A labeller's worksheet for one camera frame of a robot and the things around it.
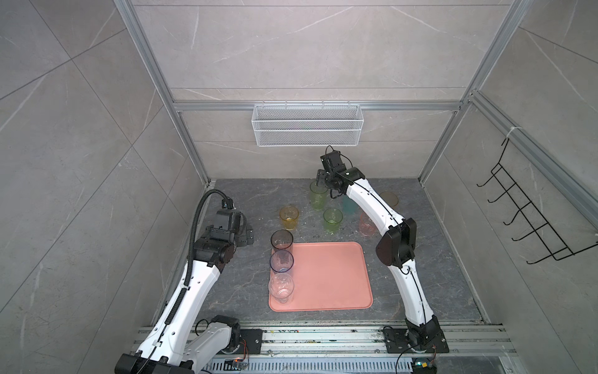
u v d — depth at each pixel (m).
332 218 1.02
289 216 1.04
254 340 0.73
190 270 0.46
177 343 0.38
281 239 0.83
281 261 0.83
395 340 0.73
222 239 0.55
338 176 0.70
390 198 1.13
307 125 1.01
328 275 0.90
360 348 0.73
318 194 1.00
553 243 0.61
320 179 0.86
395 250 0.62
